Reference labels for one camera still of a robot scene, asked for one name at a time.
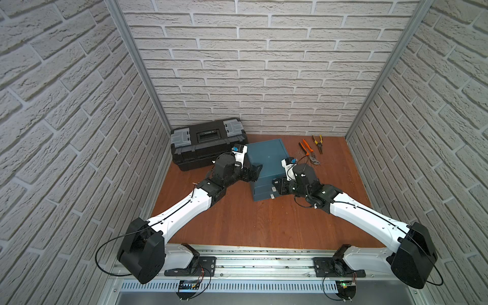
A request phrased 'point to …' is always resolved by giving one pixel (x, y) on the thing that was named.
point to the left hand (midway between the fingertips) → (256, 161)
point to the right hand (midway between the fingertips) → (275, 181)
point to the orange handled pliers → (310, 154)
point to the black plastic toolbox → (198, 146)
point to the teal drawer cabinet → (269, 154)
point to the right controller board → (346, 290)
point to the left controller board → (187, 288)
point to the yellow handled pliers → (319, 144)
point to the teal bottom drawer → (263, 196)
